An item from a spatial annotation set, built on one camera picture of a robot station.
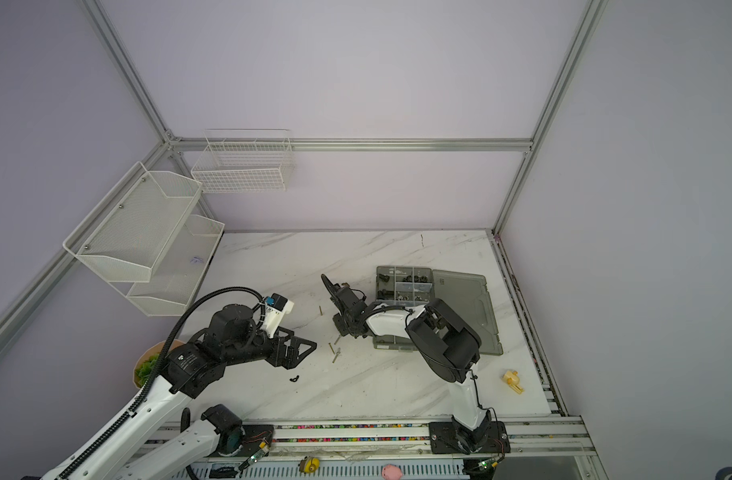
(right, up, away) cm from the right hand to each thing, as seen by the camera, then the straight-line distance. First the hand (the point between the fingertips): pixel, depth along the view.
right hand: (342, 316), depth 96 cm
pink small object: (+15, -31, -27) cm, 44 cm away
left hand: (-7, -1, -25) cm, 26 cm away
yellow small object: (-5, -30, -27) cm, 40 cm away
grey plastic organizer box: (+43, +7, +6) cm, 44 cm away
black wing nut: (-12, -16, -12) cm, 23 cm away
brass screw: (0, -9, -7) cm, 12 cm away
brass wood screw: (-8, +2, +3) cm, 8 cm away
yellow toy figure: (+48, -14, -16) cm, 53 cm away
